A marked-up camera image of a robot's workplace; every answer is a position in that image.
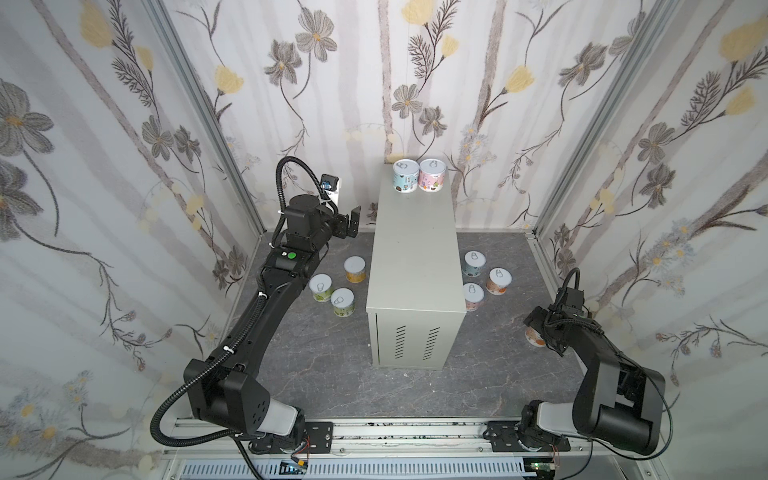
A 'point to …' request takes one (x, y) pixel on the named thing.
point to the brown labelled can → (534, 337)
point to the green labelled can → (320, 285)
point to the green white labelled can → (343, 301)
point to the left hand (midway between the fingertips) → (337, 192)
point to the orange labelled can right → (499, 279)
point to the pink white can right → (473, 293)
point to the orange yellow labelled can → (354, 267)
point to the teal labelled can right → (473, 262)
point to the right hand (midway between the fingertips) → (536, 321)
